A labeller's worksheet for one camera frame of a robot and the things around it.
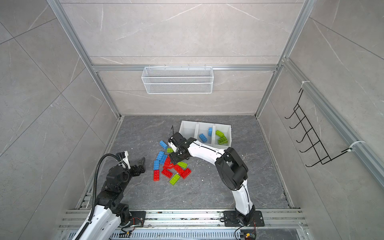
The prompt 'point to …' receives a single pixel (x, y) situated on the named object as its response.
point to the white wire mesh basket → (178, 80)
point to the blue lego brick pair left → (160, 155)
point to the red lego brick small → (167, 173)
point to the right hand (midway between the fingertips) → (175, 157)
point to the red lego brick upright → (156, 175)
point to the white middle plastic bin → (204, 133)
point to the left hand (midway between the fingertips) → (136, 156)
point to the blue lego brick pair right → (162, 160)
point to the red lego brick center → (178, 169)
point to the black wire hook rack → (317, 145)
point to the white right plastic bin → (227, 129)
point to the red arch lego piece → (167, 164)
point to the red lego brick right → (186, 173)
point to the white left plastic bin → (189, 129)
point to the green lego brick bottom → (174, 179)
